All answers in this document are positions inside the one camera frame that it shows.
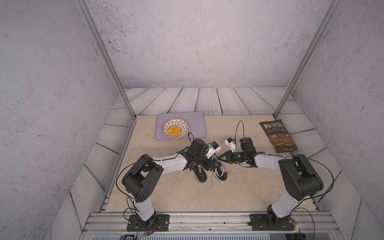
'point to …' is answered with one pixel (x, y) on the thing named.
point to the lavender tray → (196, 120)
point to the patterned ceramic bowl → (178, 121)
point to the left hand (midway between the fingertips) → (220, 164)
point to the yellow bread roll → (174, 131)
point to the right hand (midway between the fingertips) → (219, 158)
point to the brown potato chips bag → (279, 135)
